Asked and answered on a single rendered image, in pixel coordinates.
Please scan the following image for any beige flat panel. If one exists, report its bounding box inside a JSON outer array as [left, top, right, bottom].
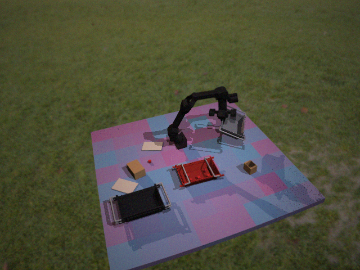
[[111, 178, 138, 194], [142, 142, 163, 151]]

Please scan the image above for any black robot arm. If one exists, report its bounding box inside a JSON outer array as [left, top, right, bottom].
[[167, 87, 239, 144]]

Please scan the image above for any brown cardboard box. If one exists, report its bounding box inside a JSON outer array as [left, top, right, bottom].
[[127, 159, 146, 180]]

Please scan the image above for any small brown open box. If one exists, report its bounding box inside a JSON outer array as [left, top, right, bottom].
[[244, 160, 258, 175]]

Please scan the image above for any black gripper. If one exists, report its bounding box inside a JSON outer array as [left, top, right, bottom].
[[209, 104, 236, 117]]

